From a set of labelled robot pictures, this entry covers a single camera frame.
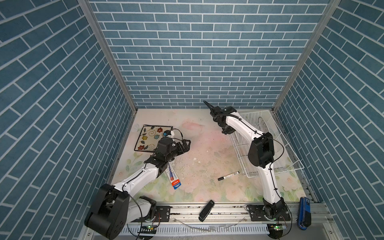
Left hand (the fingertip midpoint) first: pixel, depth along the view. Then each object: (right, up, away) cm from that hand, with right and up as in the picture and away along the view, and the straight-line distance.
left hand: (186, 143), depth 85 cm
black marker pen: (+25, -19, +1) cm, 31 cm away
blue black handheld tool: (+57, -32, -15) cm, 68 cm away
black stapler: (+11, -30, -14) cm, 35 cm away
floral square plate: (-26, +3, +15) cm, 30 cm away
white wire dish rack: (+63, -11, +10) cm, 65 cm away
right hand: (+30, +9, +9) cm, 32 cm away
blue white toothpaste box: (-7, -20, -1) cm, 22 cm away
